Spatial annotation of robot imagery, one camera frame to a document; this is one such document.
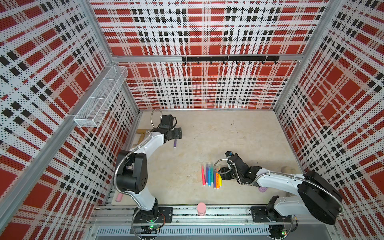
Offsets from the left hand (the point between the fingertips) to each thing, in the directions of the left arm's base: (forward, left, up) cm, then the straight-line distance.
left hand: (176, 132), depth 95 cm
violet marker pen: (-24, -19, -9) cm, 32 cm away
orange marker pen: (-28, -25, -9) cm, 39 cm away
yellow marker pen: (-28, -27, -9) cm, 40 cm away
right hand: (-22, -30, -9) cm, 38 cm away
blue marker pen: (-25, -21, -9) cm, 34 cm away
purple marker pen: (-2, +2, -10) cm, 11 cm away
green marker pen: (-24, -22, -9) cm, 34 cm away
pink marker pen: (-25, -17, -10) cm, 32 cm away
